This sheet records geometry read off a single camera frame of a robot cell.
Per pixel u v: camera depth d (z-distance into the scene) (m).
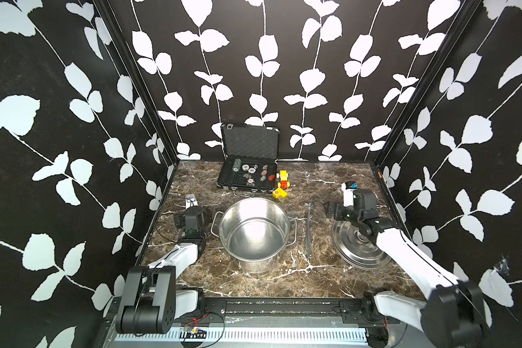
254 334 0.70
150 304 0.41
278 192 1.05
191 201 0.75
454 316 0.40
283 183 1.08
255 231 0.93
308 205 1.01
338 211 0.75
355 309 0.73
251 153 1.15
